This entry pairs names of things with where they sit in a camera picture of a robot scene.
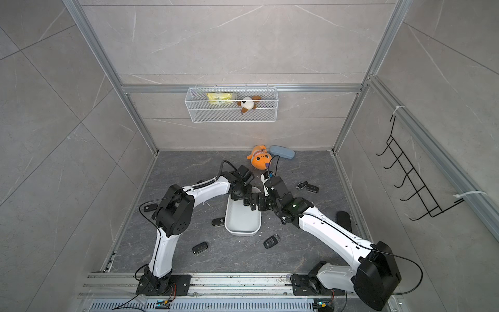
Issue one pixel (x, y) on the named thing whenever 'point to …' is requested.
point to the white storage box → (240, 220)
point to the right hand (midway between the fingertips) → (259, 196)
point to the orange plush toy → (259, 157)
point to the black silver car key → (271, 241)
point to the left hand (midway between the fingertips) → (252, 192)
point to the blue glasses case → (282, 151)
